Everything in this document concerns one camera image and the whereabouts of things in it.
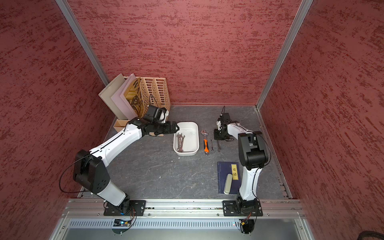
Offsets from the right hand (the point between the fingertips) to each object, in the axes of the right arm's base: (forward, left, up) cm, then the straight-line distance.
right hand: (217, 138), depth 101 cm
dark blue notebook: (-21, -2, 0) cm, 21 cm away
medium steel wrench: (-9, 0, 0) cm, 9 cm away
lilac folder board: (+12, +60, +24) cm, 66 cm away
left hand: (-5, +29, +17) cm, 34 cm away
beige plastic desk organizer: (+35, +45, +13) cm, 59 cm away
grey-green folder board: (+14, +68, +29) cm, 75 cm away
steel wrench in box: (0, +25, +1) cm, 25 cm away
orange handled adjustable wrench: (-3, +8, +1) cm, 9 cm away
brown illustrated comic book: (+22, +56, +22) cm, 64 cm away
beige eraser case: (-31, -2, +3) cm, 31 cm away
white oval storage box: (-2, +22, -1) cm, 22 cm away
